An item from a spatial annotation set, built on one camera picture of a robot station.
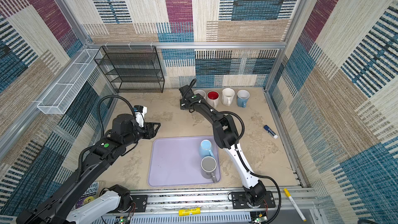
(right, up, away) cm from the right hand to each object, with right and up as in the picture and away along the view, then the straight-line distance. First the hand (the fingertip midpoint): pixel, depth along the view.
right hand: (185, 105), depth 104 cm
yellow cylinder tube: (+7, -47, -34) cm, 58 cm away
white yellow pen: (+51, -42, -29) cm, 73 cm away
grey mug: (+13, -29, -31) cm, 44 cm away
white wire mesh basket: (-54, +3, -34) cm, 63 cm away
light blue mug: (+12, -23, -22) cm, 34 cm away
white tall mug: (+27, +6, -2) cm, 28 cm away
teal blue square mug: (+37, +5, -2) cm, 37 cm away
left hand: (-11, -8, -29) cm, 32 cm away
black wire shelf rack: (-39, +25, +7) cm, 47 cm away
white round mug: (+18, +5, +7) cm, 20 cm away
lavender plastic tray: (-3, -30, -19) cm, 36 cm away
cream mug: (+9, +9, +2) cm, 13 cm away
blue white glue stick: (+52, -16, -9) cm, 56 cm away
